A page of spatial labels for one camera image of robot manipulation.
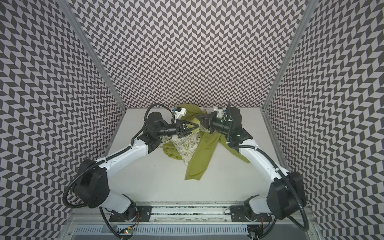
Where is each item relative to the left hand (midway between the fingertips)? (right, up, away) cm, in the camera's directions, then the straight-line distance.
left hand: (195, 129), depth 66 cm
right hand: (+1, +6, +4) cm, 7 cm away
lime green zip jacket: (0, -14, +26) cm, 30 cm away
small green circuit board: (-30, -46, 0) cm, 55 cm away
